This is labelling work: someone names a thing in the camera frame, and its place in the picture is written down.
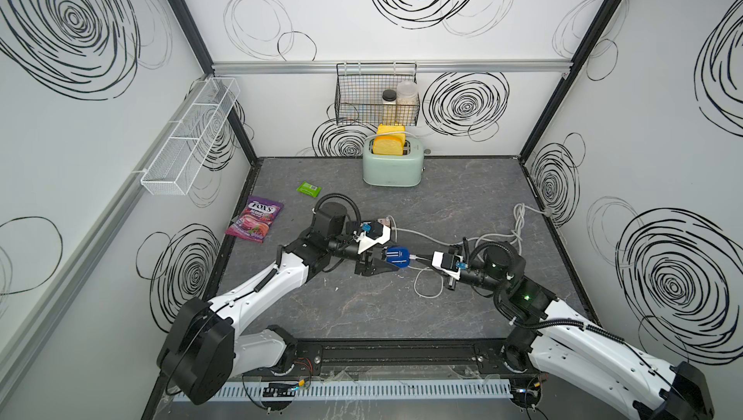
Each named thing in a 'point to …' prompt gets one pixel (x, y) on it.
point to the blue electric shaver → (399, 255)
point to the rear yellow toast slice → (388, 129)
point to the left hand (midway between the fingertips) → (395, 257)
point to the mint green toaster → (387, 170)
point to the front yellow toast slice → (388, 145)
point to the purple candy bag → (255, 220)
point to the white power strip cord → (519, 209)
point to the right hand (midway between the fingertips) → (420, 257)
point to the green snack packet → (310, 190)
